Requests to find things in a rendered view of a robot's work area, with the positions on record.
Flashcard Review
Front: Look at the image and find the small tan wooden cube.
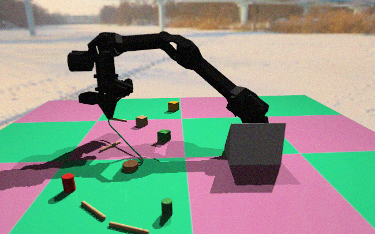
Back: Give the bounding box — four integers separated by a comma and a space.
136, 115, 148, 127

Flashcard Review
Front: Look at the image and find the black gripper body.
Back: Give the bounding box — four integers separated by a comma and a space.
78, 71, 118, 105

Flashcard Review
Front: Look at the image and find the dark red cylinder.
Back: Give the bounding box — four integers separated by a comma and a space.
61, 173, 76, 193

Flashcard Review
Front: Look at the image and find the green cylinder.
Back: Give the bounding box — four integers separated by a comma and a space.
161, 198, 173, 217

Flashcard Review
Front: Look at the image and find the round wooden button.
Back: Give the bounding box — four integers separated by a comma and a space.
122, 160, 138, 172

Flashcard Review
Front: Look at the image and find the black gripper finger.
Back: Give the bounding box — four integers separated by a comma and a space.
110, 96, 121, 118
98, 100, 113, 119

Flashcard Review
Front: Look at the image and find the small yellow cube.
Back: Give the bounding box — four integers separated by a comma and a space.
168, 101, 179, 111

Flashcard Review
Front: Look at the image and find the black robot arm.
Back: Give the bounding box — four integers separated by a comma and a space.
67, 31, 269, 123

